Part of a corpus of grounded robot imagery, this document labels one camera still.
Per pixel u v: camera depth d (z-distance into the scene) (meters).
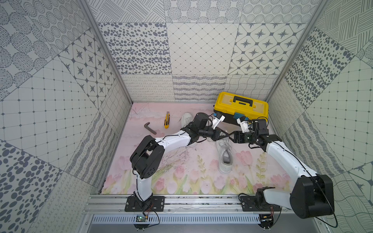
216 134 0.72
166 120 1.07
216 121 0.75
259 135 0.65
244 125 0.77
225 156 0.84
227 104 0.97
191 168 0.86
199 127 0.69
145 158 0.48
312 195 0.40
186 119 1.03
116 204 0.74
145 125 1.05
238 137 0.73
